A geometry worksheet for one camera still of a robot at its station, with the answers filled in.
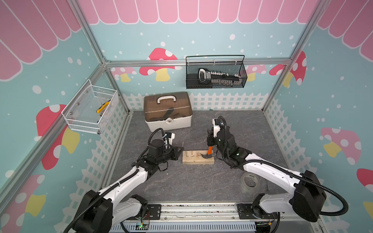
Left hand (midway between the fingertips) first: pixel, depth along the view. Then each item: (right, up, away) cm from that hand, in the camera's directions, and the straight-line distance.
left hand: (183, 151), depth 81 cm
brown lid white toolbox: (-11, +24, +13) cm, 29 cm away
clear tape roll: (+39, -18, +4) cm, 44 cm away
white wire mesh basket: (-53, +24, -1) cm, 58 cm away
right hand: (+14, +12, -2) cm, 19 cm away
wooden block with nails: (+7, -6, +9) cm, 12 cm away
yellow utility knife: (-42, +27, 0) cm, 50 cm away
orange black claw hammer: (+16, -2, +3) cm, 16 cm away
